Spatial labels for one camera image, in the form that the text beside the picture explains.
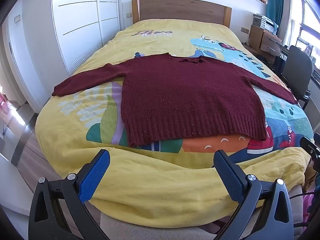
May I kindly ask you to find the grey printer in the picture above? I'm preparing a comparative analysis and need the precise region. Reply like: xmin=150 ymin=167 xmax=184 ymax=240
xmin=252 ymin=14 xmax=278 ymax=34

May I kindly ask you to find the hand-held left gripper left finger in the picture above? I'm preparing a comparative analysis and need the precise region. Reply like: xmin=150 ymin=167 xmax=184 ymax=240
xmin=28 ymin=149 xmax=111 ymax=240

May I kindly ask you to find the white wardrobe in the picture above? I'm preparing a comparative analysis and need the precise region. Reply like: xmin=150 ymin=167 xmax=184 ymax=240
xmin=51 ymin=0 xmax=120 ymax=75

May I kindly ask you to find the teal curtain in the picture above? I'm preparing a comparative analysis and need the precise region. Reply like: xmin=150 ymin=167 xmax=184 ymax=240
xmin=265 ymin=0 xmax=285 ymax=34

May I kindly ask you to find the window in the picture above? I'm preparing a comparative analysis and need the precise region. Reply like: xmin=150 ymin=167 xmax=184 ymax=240
xmin=299 ymin=0 xmax=320 ymax=55

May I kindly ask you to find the wooden headboard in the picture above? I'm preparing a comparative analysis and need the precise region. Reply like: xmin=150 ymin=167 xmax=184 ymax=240
xmin=132 ymin=0 xmax=232 ymax=28

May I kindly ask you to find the wooden drawer cabinet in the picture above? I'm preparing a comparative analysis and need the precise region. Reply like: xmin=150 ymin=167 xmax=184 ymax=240
xmin=249 ymin=24 xmax=283 ymax=55

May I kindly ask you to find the dark red knitted sweater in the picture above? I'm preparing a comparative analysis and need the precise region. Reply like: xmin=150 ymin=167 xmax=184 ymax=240
xmin=52 ymin=52 xmax=298 ymax=147

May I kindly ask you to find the yellow printed duvet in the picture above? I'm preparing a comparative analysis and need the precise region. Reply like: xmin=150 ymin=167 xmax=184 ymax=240
xmin=35 ymin=19 xmax=316 ymax=229

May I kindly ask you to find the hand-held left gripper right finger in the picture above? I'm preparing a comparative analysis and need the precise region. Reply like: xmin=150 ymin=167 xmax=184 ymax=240
xmin=213 ymin=149 xmax=294 ymax=240

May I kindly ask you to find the black chair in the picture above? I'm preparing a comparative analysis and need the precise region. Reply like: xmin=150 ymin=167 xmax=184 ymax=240
xmin=280 ymin=45 xmax=315 ymax=109

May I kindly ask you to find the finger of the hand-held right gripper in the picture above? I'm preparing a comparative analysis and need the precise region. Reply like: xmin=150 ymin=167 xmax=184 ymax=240
xmin=299 ymin=133 xmax=320 ymax=173

